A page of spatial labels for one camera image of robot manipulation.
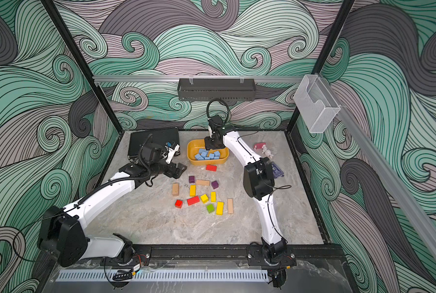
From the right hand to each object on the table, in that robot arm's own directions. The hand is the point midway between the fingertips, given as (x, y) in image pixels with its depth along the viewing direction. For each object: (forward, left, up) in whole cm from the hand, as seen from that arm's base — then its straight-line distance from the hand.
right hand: (209, 145), depth 97 cm
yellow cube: (-26, +2, -10) cm, 28 cm away
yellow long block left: (-21, +9, -12) cm, 25 cm away
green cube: (-30, 0, -11) cm, 32 cm away
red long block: (-26, +8, -12) cm, 30 cm away
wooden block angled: (-16, +4, -12) cm, 20 cm away
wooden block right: (-29, -10, -12) cm, 33 cm away
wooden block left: (-21, +17, -10) cm, 29 cm away
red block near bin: (-7, -1, -12) cm, 13 cm away
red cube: (-28, +15, -11) cm, 33 cm away
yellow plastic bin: (+7, +10, -11) cm, 17 cm away
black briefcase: (+18, +34, -12) cm, 40 cm away
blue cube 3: (+1, -4, -9) cm, 10 cm away
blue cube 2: (+3, +4, -10) cm, 11 cm away
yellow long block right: (-30, -5, -11) cm, 33 cm away
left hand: (-15, +14, +6) cm, 21 cm away
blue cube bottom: (0, -1, -9) cm, 10 cm away
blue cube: (-1, +6, -9) cm, 11 cm away
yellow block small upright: (-24, -2, -11) cm, 27 cm away
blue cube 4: (-1, -4, -10) cm, 11 cm away
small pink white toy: (+7, -32, -9) cm, 34 cm away
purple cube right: (-18, -3, -10) cm, 21 cm away
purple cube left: (-15, +9, -10) cm, 21 cm away
